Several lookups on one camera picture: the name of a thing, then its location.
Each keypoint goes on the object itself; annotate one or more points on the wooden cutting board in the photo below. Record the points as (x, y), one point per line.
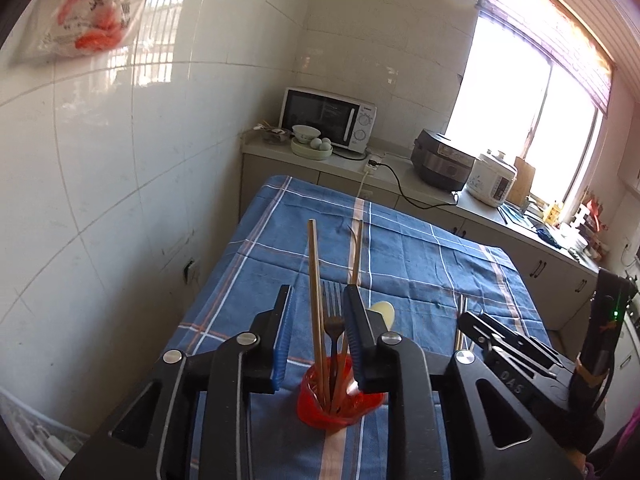
(525, 180)

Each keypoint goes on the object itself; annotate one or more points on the wall socket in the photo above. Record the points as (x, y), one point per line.
(190, 271)

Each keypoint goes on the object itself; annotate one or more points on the printed plastic bag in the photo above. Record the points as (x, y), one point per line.
(90, 10)

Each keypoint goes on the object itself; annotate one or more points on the pale green tray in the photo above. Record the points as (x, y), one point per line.
(305, 152)

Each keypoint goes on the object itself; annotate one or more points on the bright window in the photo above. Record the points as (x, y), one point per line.
(500, 110)

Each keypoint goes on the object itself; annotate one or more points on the white pressure cooker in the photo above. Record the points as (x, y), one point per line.
(492, 180)

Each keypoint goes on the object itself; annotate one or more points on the blue dish cloth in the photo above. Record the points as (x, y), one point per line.
(547, 237)

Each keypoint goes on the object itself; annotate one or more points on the white ceramic bowl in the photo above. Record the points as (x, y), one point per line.
(306, 132)

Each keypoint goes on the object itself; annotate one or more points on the white microwave oven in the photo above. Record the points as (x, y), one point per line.
(320, 110)

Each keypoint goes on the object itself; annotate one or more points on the dark rice cooker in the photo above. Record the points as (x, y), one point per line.
(440, 160)

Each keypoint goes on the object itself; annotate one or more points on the small cluttered dish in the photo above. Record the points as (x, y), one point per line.
(272, 134)

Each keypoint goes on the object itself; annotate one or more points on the bamboo window blind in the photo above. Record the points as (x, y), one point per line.
(550, 15)

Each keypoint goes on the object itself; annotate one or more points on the ornate metal fork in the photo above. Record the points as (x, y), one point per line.
(332, 327)

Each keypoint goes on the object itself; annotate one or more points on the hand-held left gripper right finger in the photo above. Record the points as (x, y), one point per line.
(352, 340)

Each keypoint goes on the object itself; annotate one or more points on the blue plaid tablecloth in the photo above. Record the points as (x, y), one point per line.
(400, 260)

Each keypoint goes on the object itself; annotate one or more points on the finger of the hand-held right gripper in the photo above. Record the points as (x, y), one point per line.
(525, 362)
(500, 332)

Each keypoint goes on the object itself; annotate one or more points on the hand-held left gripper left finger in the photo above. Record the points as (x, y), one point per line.
(281, 345)

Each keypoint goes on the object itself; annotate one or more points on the person's pink garment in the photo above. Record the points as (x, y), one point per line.
(625, 450)

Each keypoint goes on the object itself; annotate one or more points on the cluster of seasoning bottles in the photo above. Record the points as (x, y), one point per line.
(590, 220)

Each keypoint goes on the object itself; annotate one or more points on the red plastic cup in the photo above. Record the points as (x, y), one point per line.
(320, 410)

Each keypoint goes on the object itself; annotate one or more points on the white plastic bag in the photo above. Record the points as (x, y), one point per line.
(35, 430)

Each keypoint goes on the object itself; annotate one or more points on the cream plastic spoon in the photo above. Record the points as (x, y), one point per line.
(384, 312)

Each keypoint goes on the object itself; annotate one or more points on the yellow bottle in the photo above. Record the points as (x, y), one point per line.
(552, 214)

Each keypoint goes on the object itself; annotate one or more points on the white power strip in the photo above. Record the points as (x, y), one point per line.
(372, 162)

